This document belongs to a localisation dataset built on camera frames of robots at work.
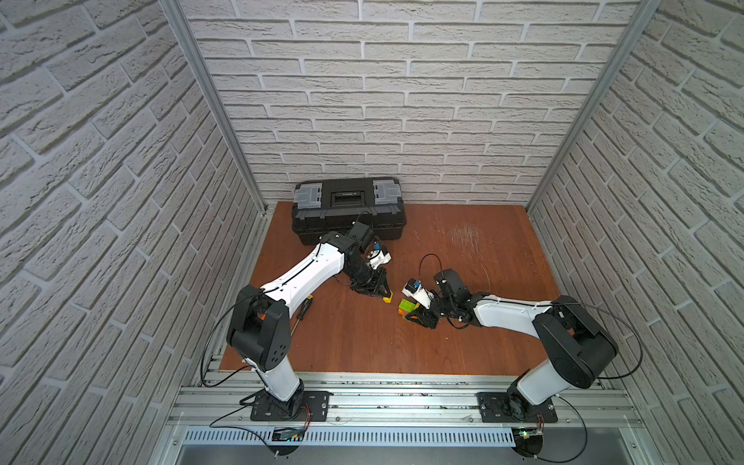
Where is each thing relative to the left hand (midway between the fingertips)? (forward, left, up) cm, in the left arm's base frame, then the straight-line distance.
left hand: (391, 291), depth 79 cm
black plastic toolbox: (+32, +19, +2) cm, 37 cm away
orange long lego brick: (-1, -4, -11) cm, 12 cm away
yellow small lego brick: (-2, +1, -1) cm, 3 cm away
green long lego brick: (0, -5, -8) cm, 10 cm away
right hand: (0, -8, -13) cm, 15 cm away
